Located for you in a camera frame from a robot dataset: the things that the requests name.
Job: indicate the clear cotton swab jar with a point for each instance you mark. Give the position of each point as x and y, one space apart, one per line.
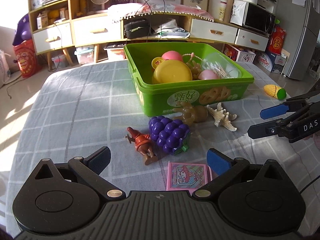
219 64

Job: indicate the purple plush toy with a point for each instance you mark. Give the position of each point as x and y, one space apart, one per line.
23 32

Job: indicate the beige starfish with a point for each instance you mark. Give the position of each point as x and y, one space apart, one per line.
222 117

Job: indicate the purple toy grapes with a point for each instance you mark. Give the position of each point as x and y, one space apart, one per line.
172 136

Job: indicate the translucent tan hand toy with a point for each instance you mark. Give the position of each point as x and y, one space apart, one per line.
190 114

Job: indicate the black microwave oven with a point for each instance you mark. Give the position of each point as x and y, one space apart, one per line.
252 16

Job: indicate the grey refrigerator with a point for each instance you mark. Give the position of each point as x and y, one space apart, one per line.
300 20

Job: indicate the green plastic storage bin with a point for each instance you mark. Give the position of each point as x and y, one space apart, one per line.
158 99

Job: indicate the grey checked tablecloth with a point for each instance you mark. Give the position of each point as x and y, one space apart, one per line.
80 110

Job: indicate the clear plastic storage box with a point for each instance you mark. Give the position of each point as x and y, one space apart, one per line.
84 54

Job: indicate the brown toy figurine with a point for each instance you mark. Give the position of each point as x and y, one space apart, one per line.
143 145

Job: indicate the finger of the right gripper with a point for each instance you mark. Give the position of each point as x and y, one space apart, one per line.
275 111
266 129

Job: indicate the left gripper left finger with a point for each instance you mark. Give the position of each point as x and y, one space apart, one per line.
87 171

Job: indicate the pink plastic ball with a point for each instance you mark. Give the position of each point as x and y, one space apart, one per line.
208 74

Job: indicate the red white carton box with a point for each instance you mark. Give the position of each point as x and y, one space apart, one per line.
238 54

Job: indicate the pink card box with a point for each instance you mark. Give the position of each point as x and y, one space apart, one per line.
187 177

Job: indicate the wooden tv cabinet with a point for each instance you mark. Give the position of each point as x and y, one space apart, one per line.
60 25

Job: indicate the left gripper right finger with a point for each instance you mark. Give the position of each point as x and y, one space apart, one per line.
227 171

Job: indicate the toy corn cob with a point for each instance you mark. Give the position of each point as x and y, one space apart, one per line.
275 91

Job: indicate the yellow toy pot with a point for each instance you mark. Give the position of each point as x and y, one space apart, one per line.
169 71

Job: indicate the white shopping bag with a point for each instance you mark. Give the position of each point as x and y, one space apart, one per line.
5 72

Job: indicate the black bag on shelf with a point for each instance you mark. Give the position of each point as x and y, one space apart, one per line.
137 28

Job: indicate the red printed bag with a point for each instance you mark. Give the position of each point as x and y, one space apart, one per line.
26 58

